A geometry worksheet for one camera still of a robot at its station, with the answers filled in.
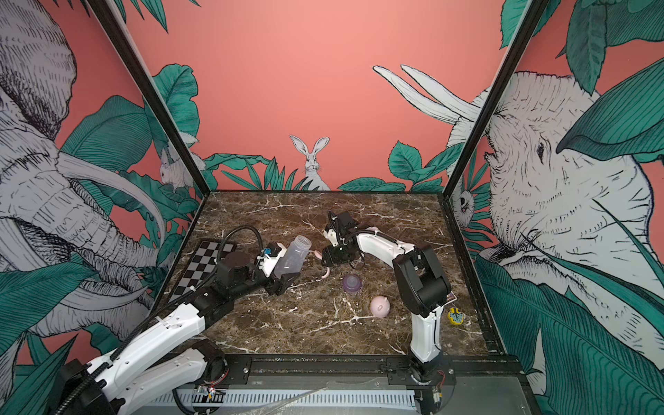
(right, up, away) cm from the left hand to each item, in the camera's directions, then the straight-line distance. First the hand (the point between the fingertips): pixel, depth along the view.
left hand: (291, 262), depth 77 cm
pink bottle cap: (+28, -15, +5) cm, 32 cm away
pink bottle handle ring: (+7, 0, +15) cm, 17 cm away
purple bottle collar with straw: (+19, -10, +13) cm, 25 cm away
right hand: (+10, -1, +15) cm, 18 cm away
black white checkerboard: (-36, -5, +15) cm, 40 cm away
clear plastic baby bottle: (+2, +2, -5) cm, 5 cm away
